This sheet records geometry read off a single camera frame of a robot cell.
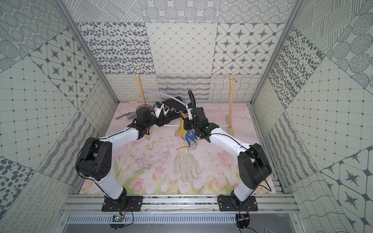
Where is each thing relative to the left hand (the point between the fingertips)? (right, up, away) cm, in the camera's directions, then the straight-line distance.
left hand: (168, 113), depth 91 cm
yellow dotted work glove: (+9, -11, -2) cm, 14 cm away
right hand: (+11, -4, -4) cm, 13 cm away
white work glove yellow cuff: (+11, -30, -2) cm, 32 cm away
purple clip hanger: (0, +10, -11) cm, 15 cm away
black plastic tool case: (+4, +3, -4) cm, 6 cm away
